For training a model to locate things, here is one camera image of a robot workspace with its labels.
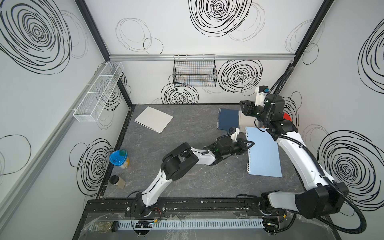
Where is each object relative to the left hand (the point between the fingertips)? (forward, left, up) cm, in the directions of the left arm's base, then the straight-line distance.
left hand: (256, 145), depth 78 cm
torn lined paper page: (+31, +64, -19) cm, 73 cm away
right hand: (+15, +8, +17) cm, 24 cm away
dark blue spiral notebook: (+33, +8, -17) cm, 38 cm away
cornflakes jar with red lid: (+28, -30, -7) cm, 41 cm away
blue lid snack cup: (-5, +73, -8) cm, 74 cm away
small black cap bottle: (-17, +71, -10) cm, 73 cm away
